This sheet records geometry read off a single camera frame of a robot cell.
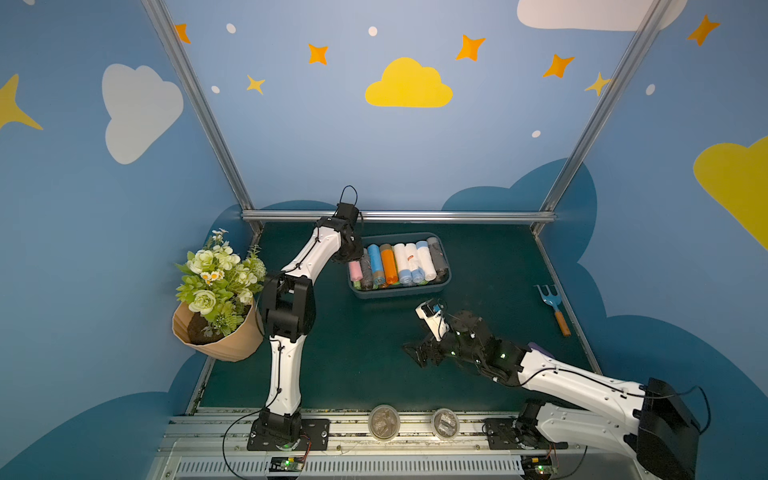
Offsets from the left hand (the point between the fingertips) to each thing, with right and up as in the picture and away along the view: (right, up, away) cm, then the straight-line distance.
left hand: (361, 253), depth 98 cm
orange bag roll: (+10, -3, +3) cm, 11 cm away
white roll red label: (+19, -7, 0) cm, 20 cm away
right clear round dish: (+23, -42, -27) cm, 55 cm away
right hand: (+17, -21, -21) cm, 34 cm away
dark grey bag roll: (+2, -8, -1) cm, 8 cm away
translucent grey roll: (+27, -3, +3) cm, 27 cm away
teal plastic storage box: (-2, -12, -1) cm, 12 cm away
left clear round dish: (+8, -42, -27) cm, 50 cm away
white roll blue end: (+22, -2, +3) cm, 23 cm away
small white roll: (+14, -3, +3) cm, 15 cm away
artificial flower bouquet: (-32, -8, -27) cm, 43 cm away
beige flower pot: (-26, -22, -27) cm, 44 cm away
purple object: (+55, -29, -9) cm, 63 cm away
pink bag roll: (-2, -6, -3) cm, 7 cm away
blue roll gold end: (+5, -2, +3) cm, 6 cm away
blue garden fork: (+65, -16, 0) cm, 67 cm away
